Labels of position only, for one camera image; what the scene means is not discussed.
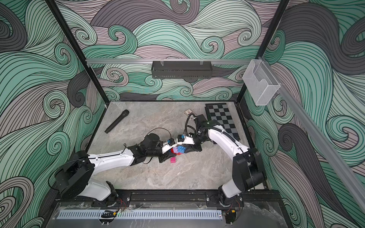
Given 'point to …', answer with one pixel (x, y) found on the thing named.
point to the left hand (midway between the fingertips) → (174, 150)
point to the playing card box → (187, 111)
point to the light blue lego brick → (181, 149)
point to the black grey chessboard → (221, 113)
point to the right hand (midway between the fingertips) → (188, 147)
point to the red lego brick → (179, 153)
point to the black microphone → (124, 114)
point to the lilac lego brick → (175, 149)
